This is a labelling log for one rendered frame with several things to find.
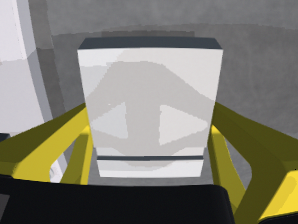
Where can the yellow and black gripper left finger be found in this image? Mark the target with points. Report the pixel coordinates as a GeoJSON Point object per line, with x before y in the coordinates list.
{"type": "Point", "coordinates": [30, 154]}

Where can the white rectangular block with slot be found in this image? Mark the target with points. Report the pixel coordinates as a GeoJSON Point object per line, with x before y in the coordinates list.
{"type": "Point", "coordinates": [150, 102]}

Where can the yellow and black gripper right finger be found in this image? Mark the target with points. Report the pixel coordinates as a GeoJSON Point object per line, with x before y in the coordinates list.
{"type": "Point", "coordinates": [273, 157]}

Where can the light grey fixture plate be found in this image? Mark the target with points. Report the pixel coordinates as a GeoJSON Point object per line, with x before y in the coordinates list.
{"type": "Point", "coordinates": [23, 99]}

